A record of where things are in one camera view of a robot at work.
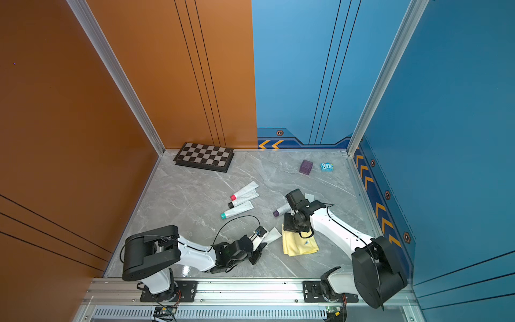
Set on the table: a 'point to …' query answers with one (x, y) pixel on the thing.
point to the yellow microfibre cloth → (296, 245)
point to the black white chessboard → (205, 156)
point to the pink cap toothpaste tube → (251, 187)
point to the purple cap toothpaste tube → (271, 236)
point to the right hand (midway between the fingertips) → (287, 226)
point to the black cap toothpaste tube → (245, 198)
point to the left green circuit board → (165, 312)
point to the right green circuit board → (335, 314)
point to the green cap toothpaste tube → (244, 207)
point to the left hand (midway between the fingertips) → (265, 243)
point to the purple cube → (306, 167)
